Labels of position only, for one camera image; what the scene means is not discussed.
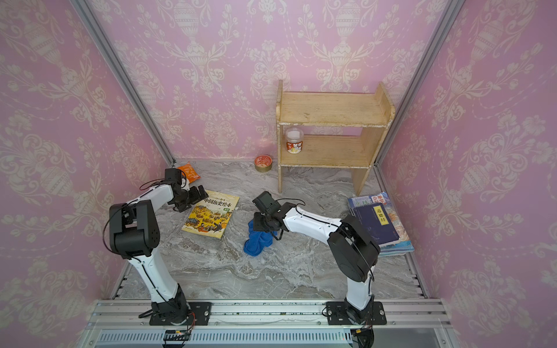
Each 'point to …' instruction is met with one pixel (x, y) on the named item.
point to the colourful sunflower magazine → (403, 244)
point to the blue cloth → (257, 240)
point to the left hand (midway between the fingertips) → (200, 199)
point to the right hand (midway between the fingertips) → (257, 224)
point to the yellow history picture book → (210, 217)
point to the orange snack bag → (191, 175)
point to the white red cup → (294, 140)
